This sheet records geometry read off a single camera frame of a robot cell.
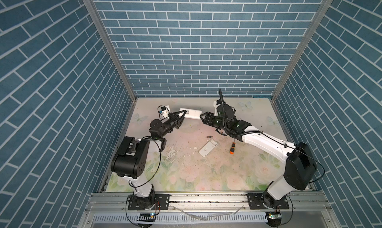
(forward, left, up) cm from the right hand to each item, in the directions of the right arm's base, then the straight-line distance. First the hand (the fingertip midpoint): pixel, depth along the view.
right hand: (200, 115), depth 82 cm
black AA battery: (-1, -6, -21) cm, 22 cm away
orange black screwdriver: (-8, -20, -21) cm, 31 cm away
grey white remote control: (-8, -5, -23) cm, 25 cm away
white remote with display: (+1, +6, 0) cm, 6 cm away
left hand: (0, +8, +1) cm, 8 cm away
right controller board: (-41, -40, -28) cm, 64 cm away
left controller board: (-46, +24, -25) cm, 58 cm away
